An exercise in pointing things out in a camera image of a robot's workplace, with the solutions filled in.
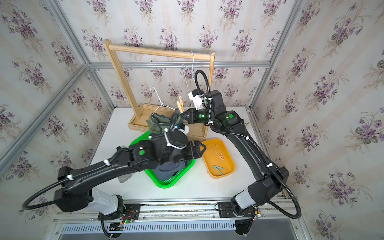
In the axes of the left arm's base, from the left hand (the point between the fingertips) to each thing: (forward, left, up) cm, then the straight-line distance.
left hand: (205, 150), depth 62 cm
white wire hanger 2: (+58, +29, -29) cm, 72 cm away
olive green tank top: (+26, +26, -14) cm, 39 cm away
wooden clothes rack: (+47, +45, -29) cm, 71 cm away
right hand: (+16, +9, +5) cm, 19 cm away
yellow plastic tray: (+11, -11, -30) cm, 33 cm away
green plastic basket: (-7, +21, -23) cm, 32 cm away
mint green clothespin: (+4, -10, -29) cm, 31 cm away
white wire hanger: (+61, +5, -2) cm, 61 cm away
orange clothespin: (+12, -13, -28) cm, 33 cm away
